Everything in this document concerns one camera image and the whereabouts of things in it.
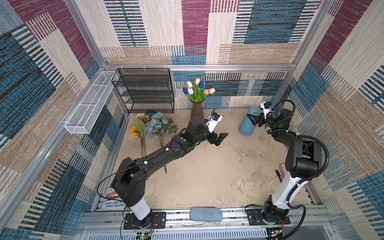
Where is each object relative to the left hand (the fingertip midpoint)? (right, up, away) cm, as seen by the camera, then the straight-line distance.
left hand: (221, 126), depth 77 cm
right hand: (+21, +9, +16) cm, 28 cm away
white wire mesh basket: (-66, +4, -5) cm, 66 cm away
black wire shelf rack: (-49, +26, +34) cm, 65 cm away
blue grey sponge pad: (-8, -42, -4) cm, 43 cm away
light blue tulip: (-16, +20, +15) cm, 30 cm away
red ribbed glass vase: (-12, +11, +27) cm, 31 cm away
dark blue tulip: (-10, +25, +16) cm, 31 cm away
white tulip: (-2, +23, +22) cm, 32 cm away
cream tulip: (-17, +26, +17) cm, 35 cm away
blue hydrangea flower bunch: (-37, +1, +23) cm, 43 cm away
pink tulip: (-7, +20, +13) cm, 25 cm away
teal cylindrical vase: (+20, -1, +21) cm, 29 cm away
